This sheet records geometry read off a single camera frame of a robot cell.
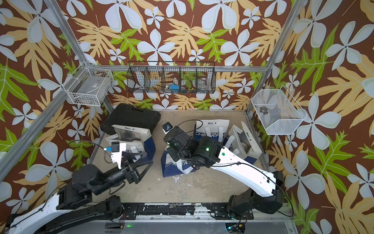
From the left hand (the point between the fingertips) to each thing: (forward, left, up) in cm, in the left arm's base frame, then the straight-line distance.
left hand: (149, 158), depth 54 cm
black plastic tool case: (+49, +32, -30) cm, 66 cm away
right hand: (+9, -7, -5) cm, 13 cm away
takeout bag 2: (+3, -6, -17) cm, 19 cm away
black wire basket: (+62, -3, -6) cm, 63 cm away
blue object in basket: (+55, -6, -8) cm, 56 cm away
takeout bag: (+26, +18, -28) cm, 43 cm away
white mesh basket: (+35, -68, -10) cm, 77 cm away
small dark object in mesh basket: (+36, -60, -10) cm, 71 cm away
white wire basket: (+49, +47, -4) cm, 68 cm away
